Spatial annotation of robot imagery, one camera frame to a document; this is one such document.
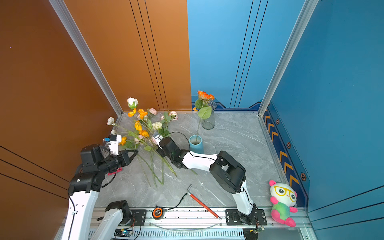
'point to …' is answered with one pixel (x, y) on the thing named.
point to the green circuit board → (123, 232)
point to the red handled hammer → (191, 195)
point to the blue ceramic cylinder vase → (196, 144)
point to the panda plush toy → (283, 198)
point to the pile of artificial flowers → (148, 126)
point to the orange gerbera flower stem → (205, 110)
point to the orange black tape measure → (157, 213)
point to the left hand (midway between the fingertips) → (137, 150)
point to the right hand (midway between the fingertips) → (159, 140)
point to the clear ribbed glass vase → (209, 123)
